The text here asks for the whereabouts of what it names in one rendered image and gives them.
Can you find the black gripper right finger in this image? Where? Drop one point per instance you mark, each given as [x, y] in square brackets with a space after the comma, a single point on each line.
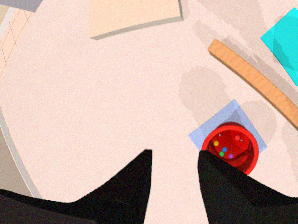
[232, 197]

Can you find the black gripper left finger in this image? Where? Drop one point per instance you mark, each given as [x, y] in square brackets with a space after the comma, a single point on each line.
[123, 199]

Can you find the red cup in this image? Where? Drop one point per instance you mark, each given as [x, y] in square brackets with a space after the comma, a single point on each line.
[245, 152]

